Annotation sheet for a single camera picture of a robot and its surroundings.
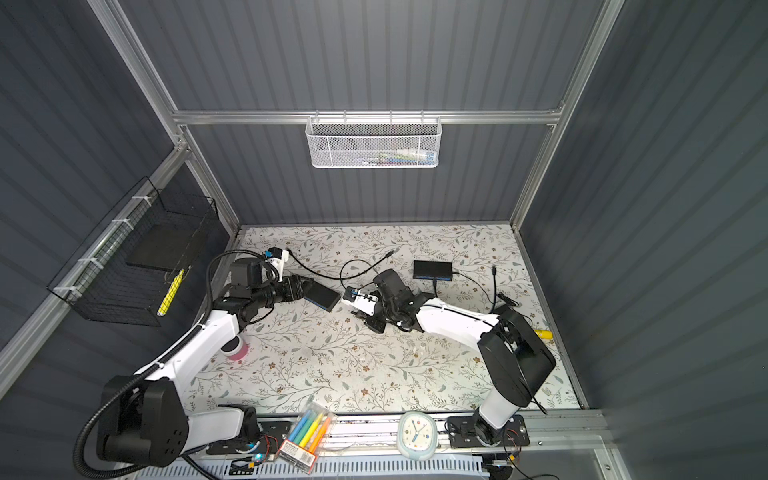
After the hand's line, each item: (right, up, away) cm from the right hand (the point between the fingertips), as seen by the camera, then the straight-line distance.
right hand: (363, 313), depth 86 cm
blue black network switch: (-15, +3, +14) cm, 21 cm away
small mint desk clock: (+14, -27, -14) cm, 34 cm away
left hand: (-16, +9, -1) cm, 18 cm away
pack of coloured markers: (-14, -30, -15) cm, 36 cm away
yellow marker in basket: (-43, +8, -17) cm, 47 cm away
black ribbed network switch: (+24, +11, +22) cm, 34 cm away
